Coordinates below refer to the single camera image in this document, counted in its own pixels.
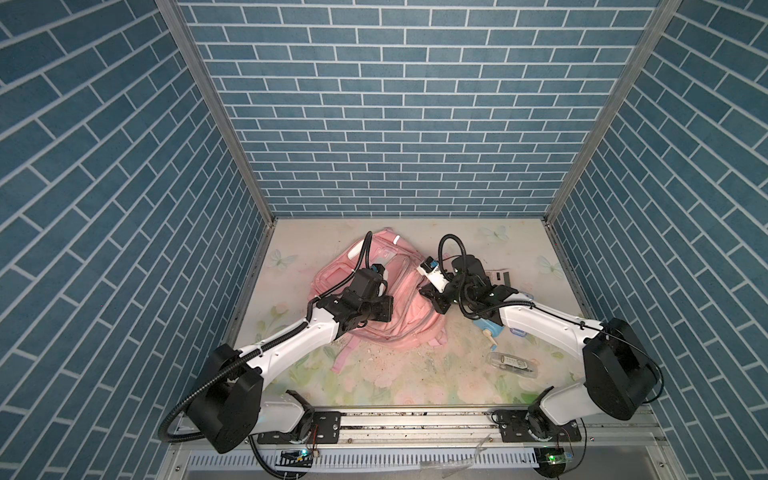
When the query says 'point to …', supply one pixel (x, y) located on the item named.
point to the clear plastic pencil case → (527, 368)
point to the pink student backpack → (416, 318)
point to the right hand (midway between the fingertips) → (421, 284)
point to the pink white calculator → (500, 276)
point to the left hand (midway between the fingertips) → (395, 306)
